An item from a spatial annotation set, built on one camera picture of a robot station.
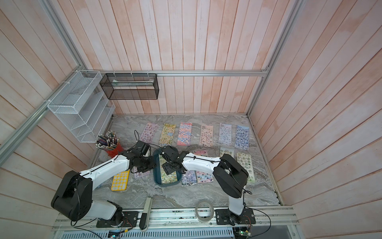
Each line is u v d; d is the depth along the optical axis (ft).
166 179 2.82
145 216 2.30
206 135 3.52
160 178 2.83
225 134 3.55
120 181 2.81
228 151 3.23
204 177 2.87
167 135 3.52
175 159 2.21
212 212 2.43
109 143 2.76
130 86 3.43
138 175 2.89
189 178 2.87
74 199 1.38
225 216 2.39
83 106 2.41
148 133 3.55
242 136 3.52
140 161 2.25
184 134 3.53
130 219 2.41
